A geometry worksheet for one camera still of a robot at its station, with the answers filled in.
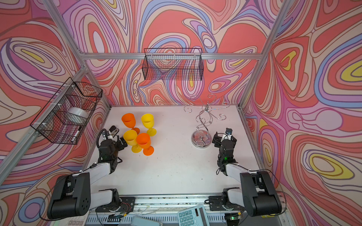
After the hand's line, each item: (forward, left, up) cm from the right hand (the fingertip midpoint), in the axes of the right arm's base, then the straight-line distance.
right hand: (223, 136), depth 89 cm
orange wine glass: (-4, +50, +3) cm, 50 cm away
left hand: (+1, +69, 0) cm, 69 cm away
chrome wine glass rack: (+3, +13, -7) cm, 15 cm away
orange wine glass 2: (+14, +63, +3) cm, 65 cm away
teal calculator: (-41, +21, -8) cm, 47 cm away
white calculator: (-41, +79, -7) cm, 89 cm away
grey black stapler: (+12, +77, -6) cm, 78 cm away
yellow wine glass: (+9, +49, +6) cm, 50 cm away
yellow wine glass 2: (-1, +59, +3) cm, 59 cm away
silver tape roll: (0, +79, +24) cm, 83 cm away
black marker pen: (-7, +82, +16) cm, 84 cm away
